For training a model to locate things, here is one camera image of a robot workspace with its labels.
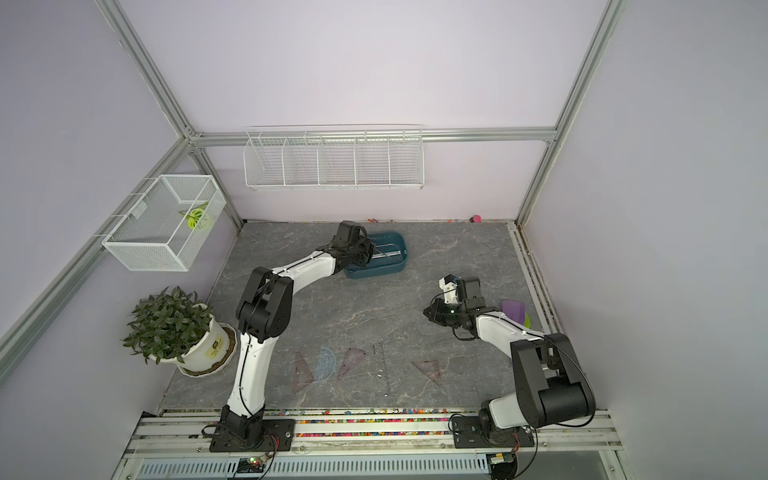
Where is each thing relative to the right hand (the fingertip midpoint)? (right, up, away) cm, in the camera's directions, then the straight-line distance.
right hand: (424, 309), depth 91 cm
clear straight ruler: (-14, +16, +18) cm, 28 cm away
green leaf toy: (-64, +28, -10) cm, 71 cm away
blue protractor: (-29, -15, -6) cm, 33 cm away
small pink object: (+26, +32, +33) cm, 53 cm away
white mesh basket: (-73, +24, -8) cm, 77 cm away
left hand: (-13, +21, +11) cm, 27 cm away
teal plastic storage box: (-14, +13, +11) cm, 22 cm away
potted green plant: (-63, -1, -18) cm, 66 cm away
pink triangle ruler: (-21, -13, -4) cm, 25 cm away
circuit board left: (-44, -34, -19) cm, 59 cm away
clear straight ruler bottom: (-13, -17, -6) cm, 22 cm away
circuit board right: (+17, -34, -19) cm, 43 cm away
